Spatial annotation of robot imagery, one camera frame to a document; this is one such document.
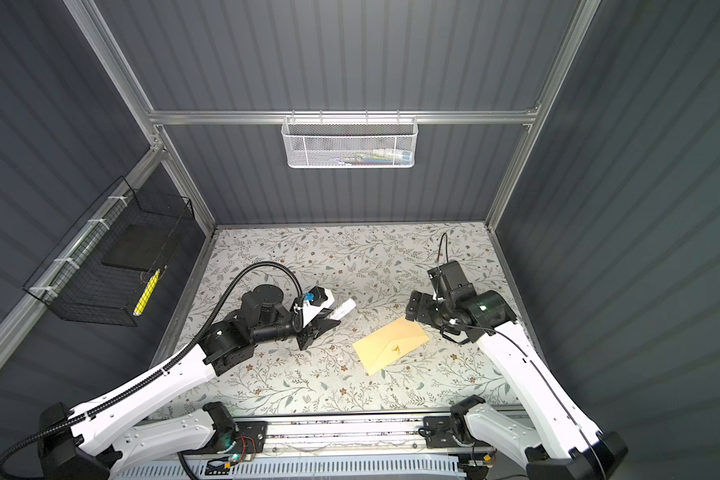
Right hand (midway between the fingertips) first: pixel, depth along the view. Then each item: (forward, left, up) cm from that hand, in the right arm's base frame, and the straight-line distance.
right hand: (423, 314), depth 73 cm
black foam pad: (+14, +72, +11) cm, 74 cm away
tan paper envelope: (+1, +8, -20) cm, 21 cm away
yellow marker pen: (+1, +65, +9) cm, 65 cm away
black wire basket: (+8, +78, +10) cm, 79 cm away
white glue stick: (-2, +19, +7) cm, 20 cm away
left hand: (-2, +21, +3) cm, 21 cm away
